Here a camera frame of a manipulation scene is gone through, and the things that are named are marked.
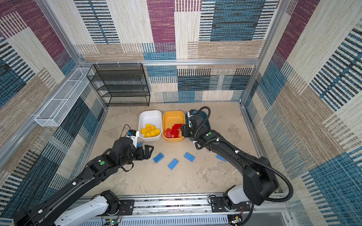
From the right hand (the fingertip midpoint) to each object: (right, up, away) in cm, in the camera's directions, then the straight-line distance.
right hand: (188, 129), depth 85 cm
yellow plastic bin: (-11, +3, +20) cm, 23 cm away
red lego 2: (-9, -1, +16) cm, 19 cm away
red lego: (-7, 0, +21) cm, 22 cm away
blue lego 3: (+20, -18, +4) cm, 27 cm away
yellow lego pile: (-24, -4, +14) cm, 28 cm away
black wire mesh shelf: (-51, +32, +24) cm, 64 cm away
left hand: (-22, -9, -9) cm, 25 cm away
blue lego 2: (+1, -18, +4) cm, 19 cm away
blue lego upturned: (-18, -18, +4) cm, 26 cm away
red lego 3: (-13, -3, +14) cm, 19 cm away
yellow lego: (-21, -3, +13) cm, 25 cm away
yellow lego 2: (-28, -5, +13) cm, 31 cm away
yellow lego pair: (-28, -1, +17) cm, 33 cm away
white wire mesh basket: (-67, +9, -15) cm, 69 cm away
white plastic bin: (-26, +7, +25) cm, 36 cm away
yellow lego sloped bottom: (-25, 0, +17) cm, 30 cm away
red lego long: (-8, -4, +13) cm, 16 cm away
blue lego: (-9, -21, +1) cm, 23 cm away
